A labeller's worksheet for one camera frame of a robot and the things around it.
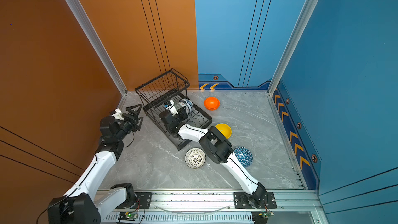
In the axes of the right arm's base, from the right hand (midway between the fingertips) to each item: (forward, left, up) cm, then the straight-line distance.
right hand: (184, 107), depth 97 cm
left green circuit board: (-55, +23, -12) cm, 61 cm away
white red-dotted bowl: (-28, -7, -10) cm, 31 cm away
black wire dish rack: (+20, +15, -6) cm, 26 cm away
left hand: (-13, +18, +15) cm, 27 cm away
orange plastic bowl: (+10, -17, -8) cm, 21 cm away
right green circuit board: (-54, -40, -11) cm, 69 cm away
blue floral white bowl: (+5, -3, -1) cm, 6 cm away
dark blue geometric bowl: (-28, -35, -9) cm, 45 cm away
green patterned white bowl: (-1, +2, +4) cm, 5 cm away
